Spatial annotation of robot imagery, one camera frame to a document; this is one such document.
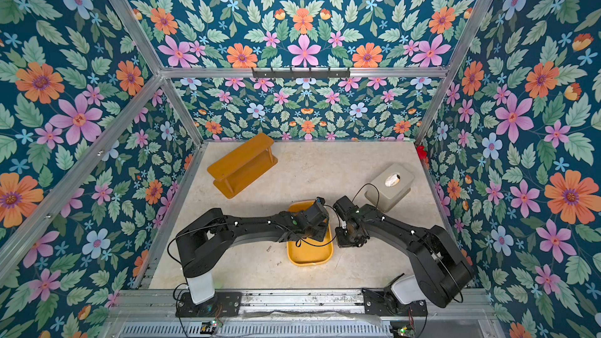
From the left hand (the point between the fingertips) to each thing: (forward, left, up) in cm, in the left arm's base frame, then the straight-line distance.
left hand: (327, 228), depth 88 cm
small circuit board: (-27, +41, -4) cm, 49 cm away
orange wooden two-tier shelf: (+25, +34, +9) cm, 43 cm away
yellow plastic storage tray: (-7, +8, -1) cm, 11 cm away
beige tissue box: (+13, -27, +5) cm, 30 cm away
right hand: (-5, -5, -1) cm, 8 cm away
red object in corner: (+39, -53, -4) cm, 65 cm away
